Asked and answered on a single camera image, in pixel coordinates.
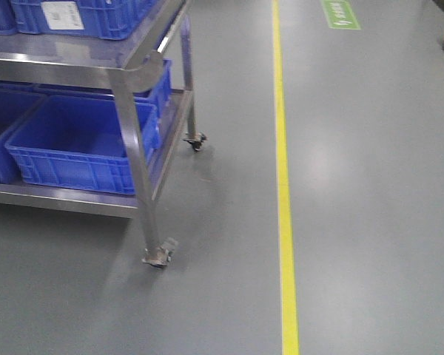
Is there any steel rack on castors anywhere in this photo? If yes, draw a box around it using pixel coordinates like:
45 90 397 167
0 0 209 269

